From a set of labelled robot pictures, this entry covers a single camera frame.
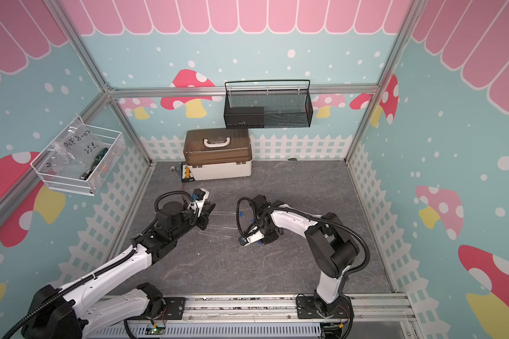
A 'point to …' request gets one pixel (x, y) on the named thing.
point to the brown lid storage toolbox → (218, 153)
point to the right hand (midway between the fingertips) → (263, 232)
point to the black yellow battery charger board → (186, 175)
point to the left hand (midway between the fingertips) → (212, 206)
